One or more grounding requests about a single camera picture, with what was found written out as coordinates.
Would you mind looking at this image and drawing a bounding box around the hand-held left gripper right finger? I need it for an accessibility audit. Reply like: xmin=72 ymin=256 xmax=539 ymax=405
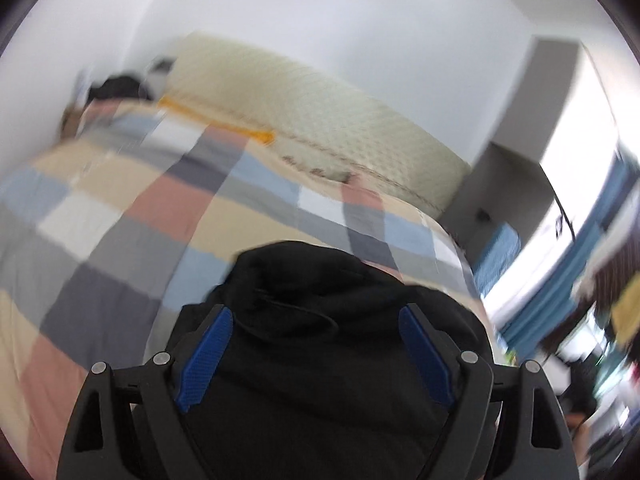
xmin=399 ymin=303 xmax=580 ymax=480

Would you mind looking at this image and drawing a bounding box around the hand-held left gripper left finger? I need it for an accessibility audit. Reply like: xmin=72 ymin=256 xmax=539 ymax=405
xmin=56 ymin=304 xmax=234 ymax=480

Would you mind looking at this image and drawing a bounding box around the black puffer jacket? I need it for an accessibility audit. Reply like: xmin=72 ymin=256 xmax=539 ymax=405
xmin=144 ymin=240 xmax=502 ymax=480

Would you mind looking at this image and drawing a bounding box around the blue cloth-covered chair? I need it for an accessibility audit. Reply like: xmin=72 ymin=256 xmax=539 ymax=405
xmin=472 ymin=222 xmax=524 ymax=300

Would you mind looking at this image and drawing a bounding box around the checked bed quilt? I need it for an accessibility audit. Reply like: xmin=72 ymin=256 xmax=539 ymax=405
xmin=0 ymin=97 xmax=495 ymax=473

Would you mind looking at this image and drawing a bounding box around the blue curtain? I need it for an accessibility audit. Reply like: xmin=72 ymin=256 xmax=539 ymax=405
xmin=499 ymin=159 xmax=632 ymax=357

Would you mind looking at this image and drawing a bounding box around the brown patterned hanging cloth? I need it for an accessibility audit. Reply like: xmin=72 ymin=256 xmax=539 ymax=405
xmin=539 ymin=237 xmax=640 ymax=357

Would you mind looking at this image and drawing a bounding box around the grey wardrobe cabinet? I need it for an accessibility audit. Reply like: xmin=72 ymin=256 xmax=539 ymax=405
xmin=439 ymin=35 xmax=622 ymax=272

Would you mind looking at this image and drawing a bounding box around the cream quilted headboard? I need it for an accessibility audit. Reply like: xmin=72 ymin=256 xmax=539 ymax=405
xmin=164 ymin=31 xmax=474 ymax=217

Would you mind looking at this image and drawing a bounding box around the black bag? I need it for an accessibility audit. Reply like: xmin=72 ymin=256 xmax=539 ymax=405
xmin=87 ymin=75 xmax=152 ymax=104

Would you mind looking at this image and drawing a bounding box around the black curtain rail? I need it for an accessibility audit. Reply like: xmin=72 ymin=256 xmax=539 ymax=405
xmin=551 ymin=194 xmax=577 ymax=239

